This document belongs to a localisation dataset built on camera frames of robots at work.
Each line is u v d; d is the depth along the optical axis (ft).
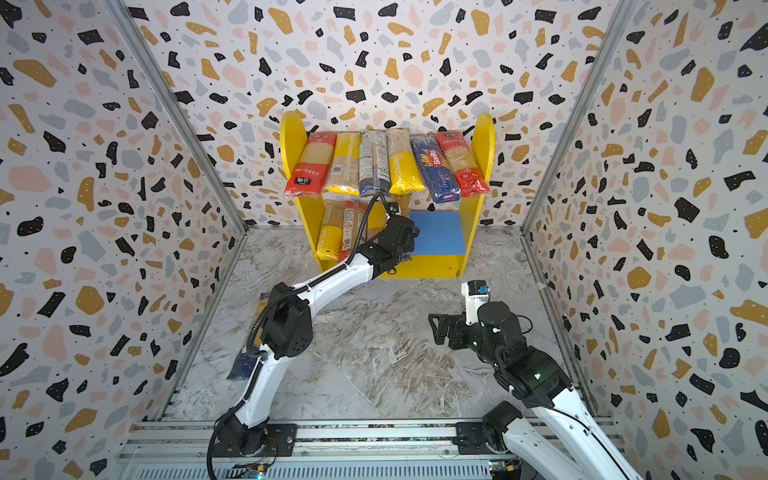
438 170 2.41
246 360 2.74
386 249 2.38
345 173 2.45
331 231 3.19
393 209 2.65
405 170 2.45
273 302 1.92
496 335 1.58
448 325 2.02
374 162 2.51
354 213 3.38
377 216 3.38
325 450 2.40
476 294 1.96
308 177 2.36
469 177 2.38
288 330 1.81
